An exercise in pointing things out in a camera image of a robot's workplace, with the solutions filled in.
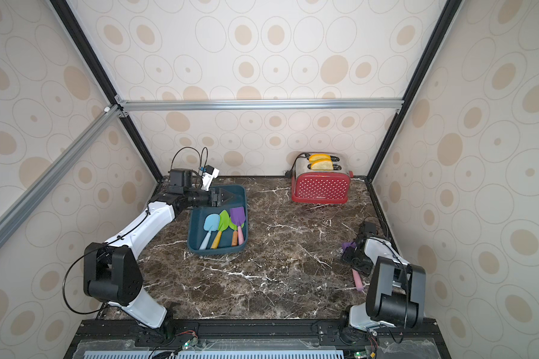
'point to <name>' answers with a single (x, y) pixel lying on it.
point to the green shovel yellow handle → (224, 223)
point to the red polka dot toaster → (314, 186)
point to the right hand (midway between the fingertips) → (352, 264)
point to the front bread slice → (322, 165)
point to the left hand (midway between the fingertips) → (234, 194)
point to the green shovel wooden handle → (234, 227)
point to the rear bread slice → (314, 158)
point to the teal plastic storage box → (196, 226)
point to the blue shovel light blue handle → (211, 223)
